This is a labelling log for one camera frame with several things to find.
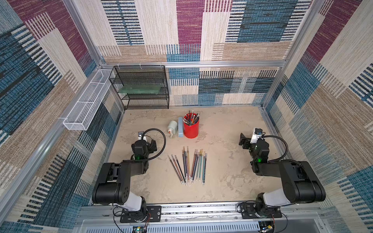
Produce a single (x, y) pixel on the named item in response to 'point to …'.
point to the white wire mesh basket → (79, 116)
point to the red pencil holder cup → (191, 125)
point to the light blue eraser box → (180, 134)
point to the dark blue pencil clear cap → (194, 166)
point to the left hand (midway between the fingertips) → (145, 141)
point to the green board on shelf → (140, 88)
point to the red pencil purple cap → (193, 164)
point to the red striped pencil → (178, 169)
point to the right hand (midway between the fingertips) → (250, 136)
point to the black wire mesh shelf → (144, 74)
